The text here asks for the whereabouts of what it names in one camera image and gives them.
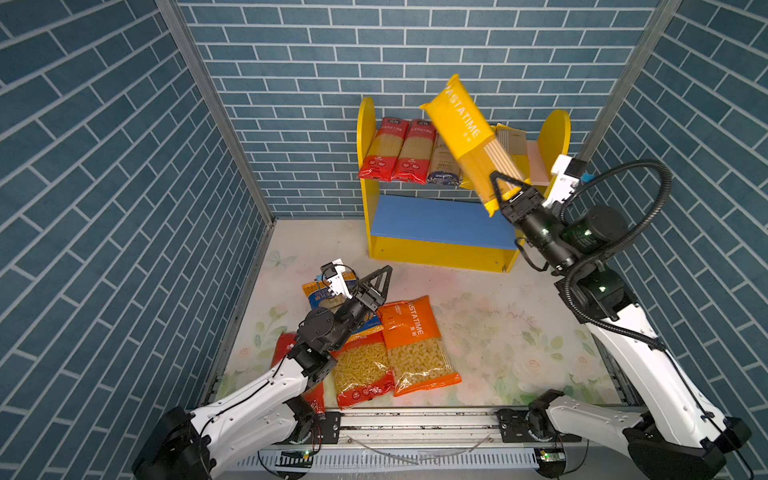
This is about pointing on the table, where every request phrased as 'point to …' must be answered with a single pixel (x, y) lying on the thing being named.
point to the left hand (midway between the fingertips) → (390, 273)
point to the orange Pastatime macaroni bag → (418, 358)
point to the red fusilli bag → (361, 370)
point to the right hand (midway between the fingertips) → (486, 174)
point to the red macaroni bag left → (317, 396)
